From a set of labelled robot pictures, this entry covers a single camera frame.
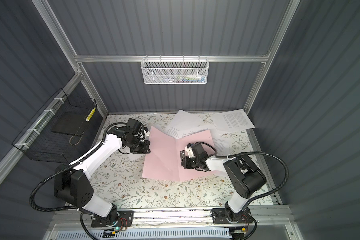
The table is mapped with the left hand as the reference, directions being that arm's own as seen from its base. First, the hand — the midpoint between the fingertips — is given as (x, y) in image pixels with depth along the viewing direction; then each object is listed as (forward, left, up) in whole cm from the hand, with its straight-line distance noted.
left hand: (150, 151), depth 83 cm
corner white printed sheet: (+32, -60, -12) cm, 69 cm away
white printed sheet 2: (+11, -46, -13) cm, 49 cm away
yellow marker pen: (+17, +32, +14) cm, 38 cm away
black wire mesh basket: (+7, +41, +14) cm, 44 cm away
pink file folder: (0, -6, -9) cm, 11 cm away
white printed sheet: (+31, -20, -13) cm, 39 cm away
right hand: (-3, -19, -13) cm, 23 cm away
